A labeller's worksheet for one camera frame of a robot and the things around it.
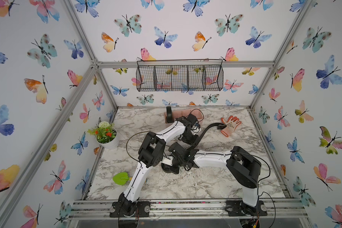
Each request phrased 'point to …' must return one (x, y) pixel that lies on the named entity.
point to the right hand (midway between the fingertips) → (166, 165)
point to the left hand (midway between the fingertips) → (197, 143)
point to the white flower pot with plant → (106, 134)
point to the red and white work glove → (232, 124)
